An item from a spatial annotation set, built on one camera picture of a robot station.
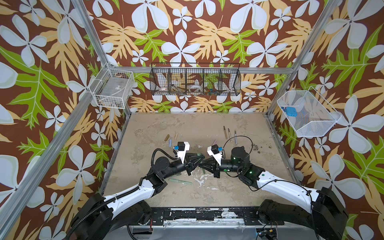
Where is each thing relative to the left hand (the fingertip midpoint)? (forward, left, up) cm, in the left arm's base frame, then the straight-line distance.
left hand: (202, 154), depth 67 cm
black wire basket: (+54, +2, +4) cm, 54 cm away
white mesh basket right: (+23, -60, +3) cm, 64 cm away
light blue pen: (+27, -27, -26) cm, 46 cm away
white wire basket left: (+40, +52, +7) cm, 66 cm away
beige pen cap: (+30, +16, -27) cm, 43 cm away
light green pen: (-4, +9, -27) cm, 28 cm away
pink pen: (+24, -12, -26) cm, 38 cm away
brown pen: (+33, -20, -26) cm, 47 cm away
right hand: (-3, +1, -5) cm, 6 cm away
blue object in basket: (+29, -54, 0) cm, 61 cm away
